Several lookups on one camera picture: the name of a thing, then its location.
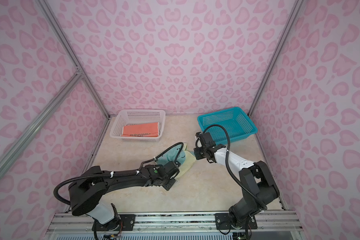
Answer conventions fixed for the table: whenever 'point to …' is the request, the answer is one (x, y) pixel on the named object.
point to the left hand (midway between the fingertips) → (173, 181)
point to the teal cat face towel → (171, 155)
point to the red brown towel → (141, 130)
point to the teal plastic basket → (237, 122)
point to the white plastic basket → (126, 117)
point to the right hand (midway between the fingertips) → (197, 150)
